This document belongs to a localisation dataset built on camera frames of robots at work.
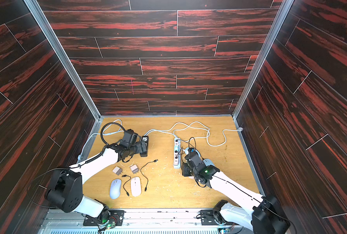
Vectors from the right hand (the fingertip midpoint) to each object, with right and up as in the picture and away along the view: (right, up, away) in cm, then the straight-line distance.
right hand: (187, 165), depth 85 cm
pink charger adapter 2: (-33, -4, +4) cm, 33 cm away
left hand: (-28, +10, +6) cm, 31 cm away
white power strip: (-6, +6, +5) cm, 10 cm away
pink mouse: (-30, -12, -3) cm, 32 cm away
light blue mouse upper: (0, +7, +13) cm, 14 cm away
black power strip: (-25, +12, -3) cm, 28 cm away
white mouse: (-42, -11, -3) cm, 43 cm away
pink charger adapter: (-43, -4, +3) cm, 43 cm away
